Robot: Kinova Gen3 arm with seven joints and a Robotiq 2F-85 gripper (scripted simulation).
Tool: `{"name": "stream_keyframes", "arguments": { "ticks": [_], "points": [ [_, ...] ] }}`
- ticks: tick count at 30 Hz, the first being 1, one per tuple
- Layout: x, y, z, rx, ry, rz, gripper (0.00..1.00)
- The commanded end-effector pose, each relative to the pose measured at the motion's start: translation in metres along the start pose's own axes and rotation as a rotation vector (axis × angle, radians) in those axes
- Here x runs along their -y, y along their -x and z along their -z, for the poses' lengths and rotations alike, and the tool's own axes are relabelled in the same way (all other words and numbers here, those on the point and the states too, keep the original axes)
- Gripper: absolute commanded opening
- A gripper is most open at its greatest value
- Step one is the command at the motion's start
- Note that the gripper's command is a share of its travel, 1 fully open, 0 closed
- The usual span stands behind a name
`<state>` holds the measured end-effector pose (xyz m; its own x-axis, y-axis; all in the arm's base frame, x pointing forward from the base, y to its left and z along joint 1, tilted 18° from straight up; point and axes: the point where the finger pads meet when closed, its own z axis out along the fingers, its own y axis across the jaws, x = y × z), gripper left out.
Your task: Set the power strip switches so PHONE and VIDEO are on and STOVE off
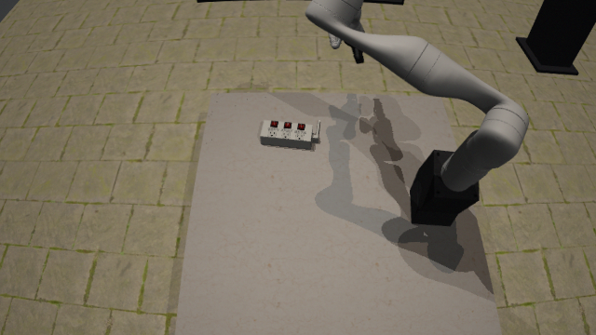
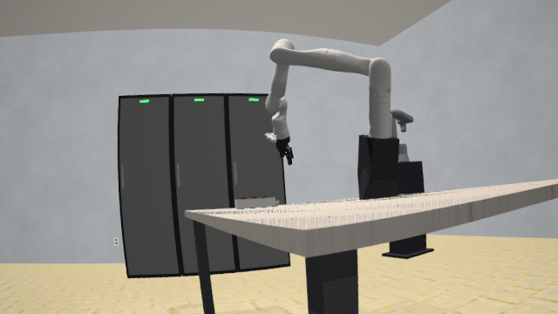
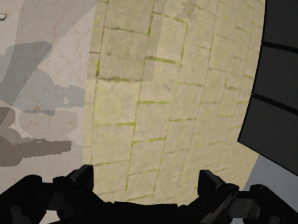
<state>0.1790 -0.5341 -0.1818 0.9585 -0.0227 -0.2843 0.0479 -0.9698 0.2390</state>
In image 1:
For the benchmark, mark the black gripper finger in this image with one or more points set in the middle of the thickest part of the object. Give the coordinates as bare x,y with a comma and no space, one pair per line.
358,56

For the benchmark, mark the white power strip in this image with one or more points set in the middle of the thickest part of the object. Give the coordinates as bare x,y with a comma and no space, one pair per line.
288,134

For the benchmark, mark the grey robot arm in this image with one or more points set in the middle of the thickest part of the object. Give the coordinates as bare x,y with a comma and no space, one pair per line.
431,72

